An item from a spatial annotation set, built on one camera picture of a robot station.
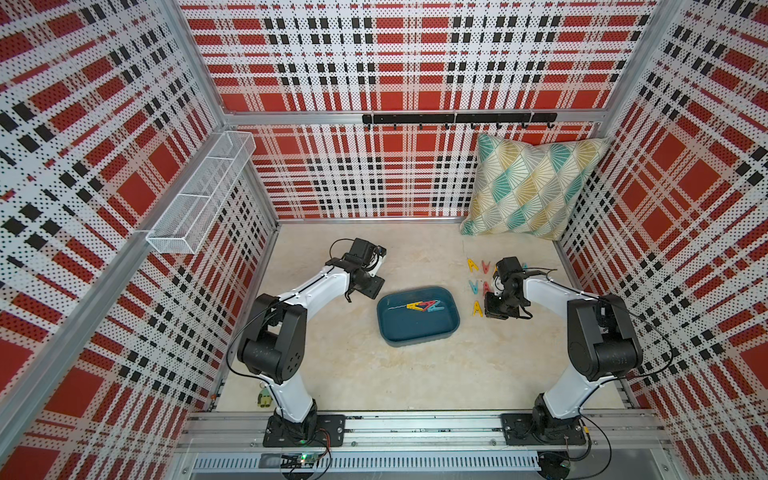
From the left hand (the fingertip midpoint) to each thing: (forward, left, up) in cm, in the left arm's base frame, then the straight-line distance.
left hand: (373, 282), depth 94 cm
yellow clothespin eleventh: (-6, -34, -7) cm, 35 cm away
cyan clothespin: (+2, -34, -8) cm, 35 cm away
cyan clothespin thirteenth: (-5, -20, -6) cm, 21 cm away
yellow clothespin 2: (-5, -13, -6) cm, 15 cm away
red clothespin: (+11, -39, -8) cm, 41 cm away
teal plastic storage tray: (-8, -14, -7) cm, 18 cm away
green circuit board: (-46, +15, -5) cm, 49 cm away
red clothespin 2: (+2, -38, -7) cm, 38 cm away
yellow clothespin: (+12, -34, -8) cm, 37 cm away
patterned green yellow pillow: (+23, -49, +19) cm, 57 cm away
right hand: (-8, -38, -6) cm, 39 cm away
